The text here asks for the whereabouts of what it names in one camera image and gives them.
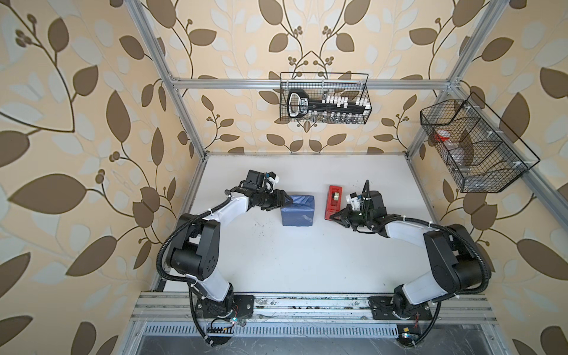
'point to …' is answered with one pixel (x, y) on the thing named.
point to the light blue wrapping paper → (300, 212)
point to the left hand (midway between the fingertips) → (283, 199)
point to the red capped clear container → (442, 135)
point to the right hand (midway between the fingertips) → (329, 217)
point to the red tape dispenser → (333, 203)
